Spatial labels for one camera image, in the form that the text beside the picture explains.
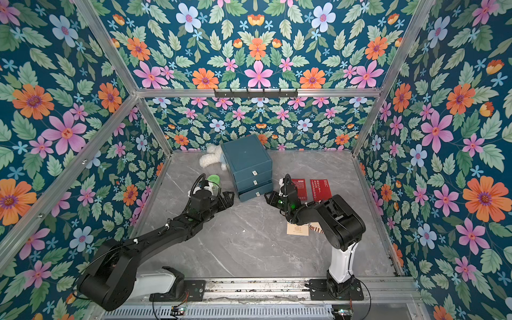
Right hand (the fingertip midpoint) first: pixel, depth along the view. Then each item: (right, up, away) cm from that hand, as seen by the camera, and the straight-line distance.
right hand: (272, 192), depth 96 cm
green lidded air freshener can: (-29, +6, +5) cm, 30 cm away
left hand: (-19, 0, -8) cm, 21 cm away
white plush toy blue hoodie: (-33, +21, +15) cm, 42 cm away
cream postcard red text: (+20, -15, -6) cm, 26 cm away
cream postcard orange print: (+10, -16, -7) cm, 20 cm away
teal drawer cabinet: (-9, +13, -11) cm, 20 cm away
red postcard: (+26, 0, +8) cm, 27 cm away
